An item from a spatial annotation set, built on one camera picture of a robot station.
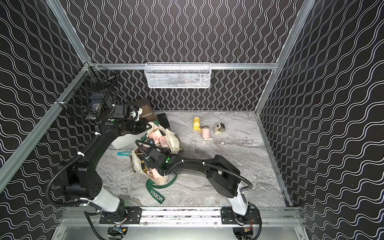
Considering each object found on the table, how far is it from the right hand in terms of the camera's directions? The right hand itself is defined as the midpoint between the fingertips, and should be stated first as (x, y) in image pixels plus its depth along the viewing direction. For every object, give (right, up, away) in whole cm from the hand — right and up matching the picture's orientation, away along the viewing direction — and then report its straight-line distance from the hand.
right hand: (154, 154), depth 85 cm
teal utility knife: (-22, -2, +12) cm, 25 cm away
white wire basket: (+9, +60, +43) cm, 74 cm away
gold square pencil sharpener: (+40, +14, +17) cm, 45 cm away
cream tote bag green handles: (0, -11, -3) cm, 12 cm away
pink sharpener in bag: (+1, +10, +3) cm, 10 cm away
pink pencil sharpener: (+30, +12, +15) cm, 36 cm away
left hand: (-2, +17, -2) cm, 18 cm away
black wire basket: (-45, +33, +9) cm, 56 cm away
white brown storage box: (-18, +7, +14) cm, 24 cm away
